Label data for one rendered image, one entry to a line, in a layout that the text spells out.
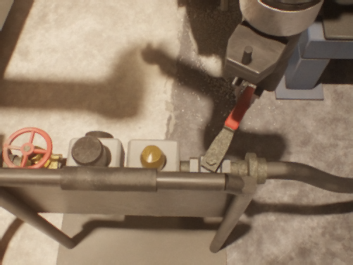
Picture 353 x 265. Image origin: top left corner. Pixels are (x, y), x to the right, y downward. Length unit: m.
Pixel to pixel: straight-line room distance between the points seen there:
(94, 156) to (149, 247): 0.51
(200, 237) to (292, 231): 0.24
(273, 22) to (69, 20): 1.02
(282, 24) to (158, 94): 0.79
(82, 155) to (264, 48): 0.30
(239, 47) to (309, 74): 0.74
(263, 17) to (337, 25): 0.64
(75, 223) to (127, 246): 0.15
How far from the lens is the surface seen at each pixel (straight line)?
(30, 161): 0.66
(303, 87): 1.26
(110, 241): 1.08
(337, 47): 1.12
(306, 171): 0.69
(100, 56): 1.31
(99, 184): 0.53
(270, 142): 1.18
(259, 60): 0.47
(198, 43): 1.32
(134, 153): 0.65
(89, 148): 0.61
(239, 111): 0.66
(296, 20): 0.47
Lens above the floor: 1.06
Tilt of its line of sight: 66 degrees down
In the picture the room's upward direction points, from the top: straight up
